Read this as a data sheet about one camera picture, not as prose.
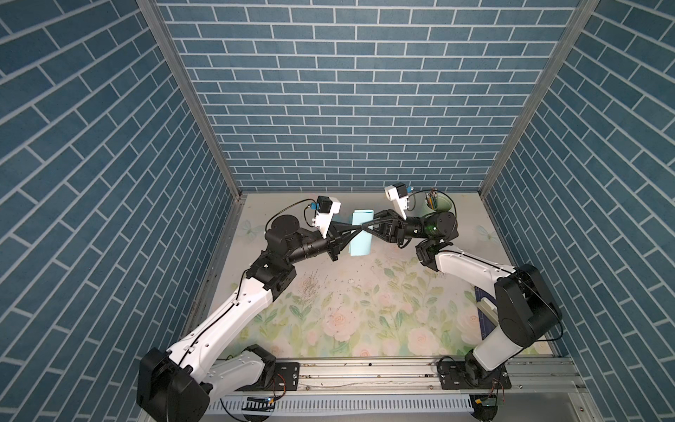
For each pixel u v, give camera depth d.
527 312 0.46
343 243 0.63
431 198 0.97
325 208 0.57
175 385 0.37
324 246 0.59
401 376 0.75
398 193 0.62
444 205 1.01
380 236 0.64
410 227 0.65
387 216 0.65
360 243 0.65
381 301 0.89
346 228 0.63
